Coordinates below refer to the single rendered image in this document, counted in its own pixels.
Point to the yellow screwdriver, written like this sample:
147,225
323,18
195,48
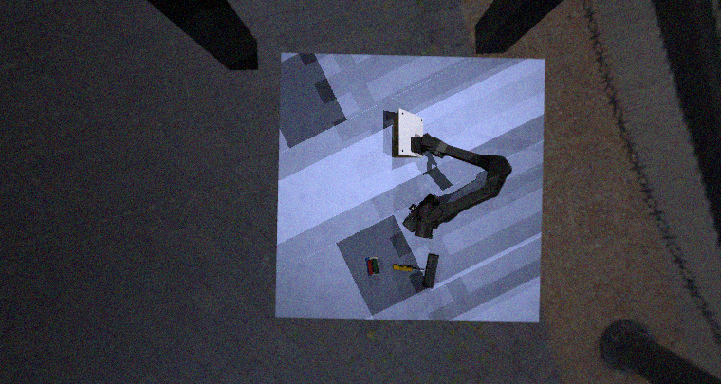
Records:
404,268

